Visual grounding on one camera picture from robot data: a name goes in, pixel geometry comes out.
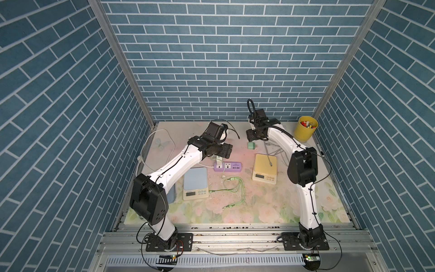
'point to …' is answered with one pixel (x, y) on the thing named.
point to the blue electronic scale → (195, 183)
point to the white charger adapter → (219, 161)
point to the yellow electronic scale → (263, 171)
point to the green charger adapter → (251, 145)
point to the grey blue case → (171, 195)
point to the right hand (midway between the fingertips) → (253, 136)
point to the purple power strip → (228, 166)
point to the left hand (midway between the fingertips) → (229, 149)
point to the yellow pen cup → (305, 128)
